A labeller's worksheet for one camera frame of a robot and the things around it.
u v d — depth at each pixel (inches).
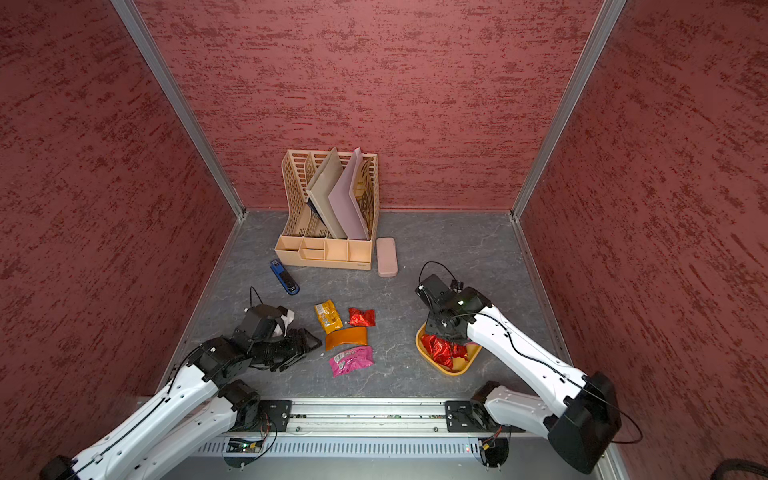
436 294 23.5
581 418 14.7
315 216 42.3
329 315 35.4
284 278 37.5
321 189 35.3
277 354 25.2
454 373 29.9
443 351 32.5
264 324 23.5
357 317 35.0
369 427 29.0
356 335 34.1
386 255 40.9
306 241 39.9
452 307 21.6
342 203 36.5
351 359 31.3
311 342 29.1
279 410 29.9
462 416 29.1
